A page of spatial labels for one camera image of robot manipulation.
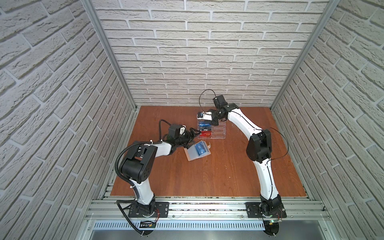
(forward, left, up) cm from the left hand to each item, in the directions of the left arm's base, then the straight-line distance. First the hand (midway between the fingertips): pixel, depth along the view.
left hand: (202, 135), depth 90 cm
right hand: (+13, -6, +1) cm, 15 cm away
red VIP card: (+6, -3, -7) cm, 10 cm away
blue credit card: (+11, -2, -3) cm, 11 cm away
